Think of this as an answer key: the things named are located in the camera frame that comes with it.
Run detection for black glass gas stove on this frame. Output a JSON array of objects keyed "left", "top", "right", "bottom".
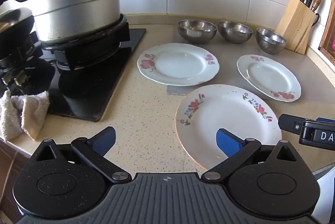
[{"left": 1, "top": 15, "right": 146, "bottom": 122}]

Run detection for small white pink-flower plate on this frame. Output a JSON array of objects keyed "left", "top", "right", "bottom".
[{"left": 236, "top": 55, "right": 301, "bottom": 103}]

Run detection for small steel pot left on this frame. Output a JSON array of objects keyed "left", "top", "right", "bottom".
[{"left": 0, "top": 8, "right": 35, "bottom": 43}]

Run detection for large multicolour floral plate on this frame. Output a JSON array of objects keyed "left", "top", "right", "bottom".
[{"left": 175, "top": 85, "right": 282, "bottom": 169}]

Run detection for wooden tool handle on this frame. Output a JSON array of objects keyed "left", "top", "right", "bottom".
[{"left": 311, "top": 0, "right": 322, "bottom": 12}]

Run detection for steel bowl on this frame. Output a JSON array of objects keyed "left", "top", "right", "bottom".
[
  {"left": 177, "top": 19, "right": 217, "bottom": 44},
  {"left": 255, "top": 28, "right": 287, "bottom": 55},
  {"left": 218, "top": 20, "right": 253, "bottom": 44}
]

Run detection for wooden knife block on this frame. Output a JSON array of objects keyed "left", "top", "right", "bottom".
[{"left": 275, "top": 0, "right": 316, "bottom": 55}]

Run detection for white cloth towel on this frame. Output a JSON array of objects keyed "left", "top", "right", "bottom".
[{"left": 1, "top": 90, "right": 50, "bottom": 142}]

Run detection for wooden window frame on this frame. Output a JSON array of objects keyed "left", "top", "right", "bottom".
[{"left": 318, "top": 0, "right": 335, "bottom": 65}]

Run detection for white plate pink flowers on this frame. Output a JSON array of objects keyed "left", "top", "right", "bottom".
[{"left": 137, "top": 43, "right": 220, "bottom": 87}]

